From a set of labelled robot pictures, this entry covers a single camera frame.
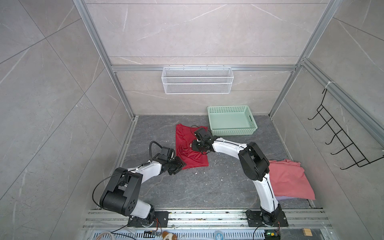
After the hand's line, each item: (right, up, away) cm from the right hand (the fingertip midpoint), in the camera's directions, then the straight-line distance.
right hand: (192, 145), depth 99 cm
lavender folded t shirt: (+49, -26, -21) cm, 59 cm away
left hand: (-4, -9, -9) cm, 14 cm away
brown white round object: (-11, -38, -32) cm, 51 cm away
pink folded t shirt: (+55, -17, -17) cm, 60 cm away
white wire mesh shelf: (+4, +45, +2) cm, 45 cm away
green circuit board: (+39, -39, -29) cm, 63 cm away
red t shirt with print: (-1, -8, -7) cm, 10 cm away
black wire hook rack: (+69, -1, -39) cm, 80 cm away
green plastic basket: (+31, +18, +16) cm, 39 cm away
